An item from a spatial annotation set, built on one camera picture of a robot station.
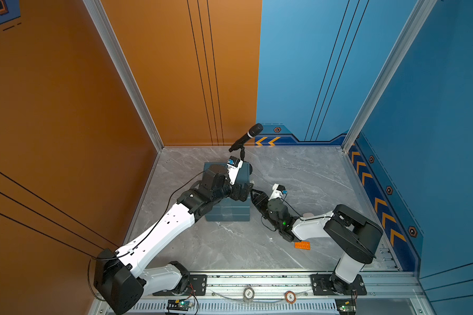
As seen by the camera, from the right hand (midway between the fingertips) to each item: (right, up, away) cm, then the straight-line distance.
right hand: (250, 192), depth 87 cm
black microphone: (+3, +28, -3) cm, 28 cm away
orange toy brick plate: (+22, -22, -4) cm, 32 cm away
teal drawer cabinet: (-8, -6, -7) cm, 13 cm away
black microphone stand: (-3, +18, +13) cm, 22 cm away
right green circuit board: (+35, -39, -16) cm, 55 cm away
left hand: (-3, +7, -11) cm, 13 cm away
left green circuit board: (-27, -39, -16) cm, 50 cm away
